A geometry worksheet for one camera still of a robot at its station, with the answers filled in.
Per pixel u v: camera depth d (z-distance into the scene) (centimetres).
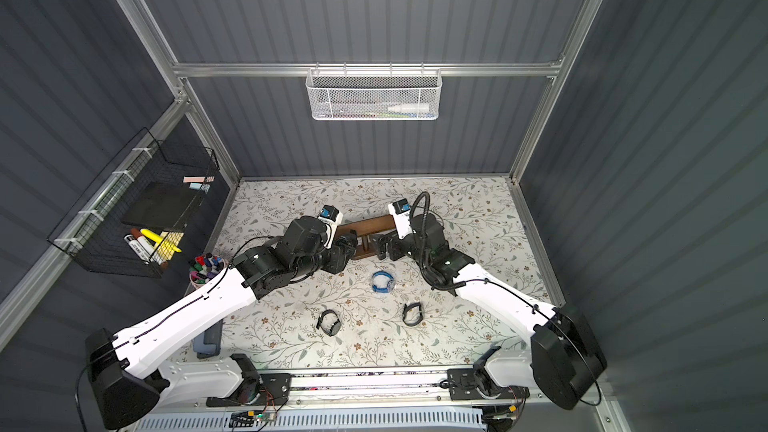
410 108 87
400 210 69
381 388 75
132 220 73
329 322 85
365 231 91
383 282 91
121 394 41
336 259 65
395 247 70
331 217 65
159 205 74
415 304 87
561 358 41
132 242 68
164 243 62
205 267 82
